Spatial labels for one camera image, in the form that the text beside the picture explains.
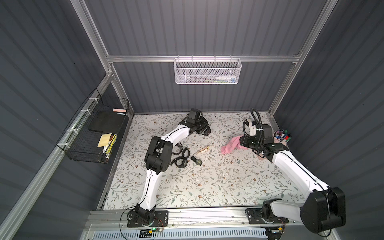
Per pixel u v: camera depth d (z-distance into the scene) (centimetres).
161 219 72
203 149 97
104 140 72
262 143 63
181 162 90
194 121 81
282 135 91
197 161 94
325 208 40
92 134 73
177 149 99
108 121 77
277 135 91
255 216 74
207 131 96
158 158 58
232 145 88
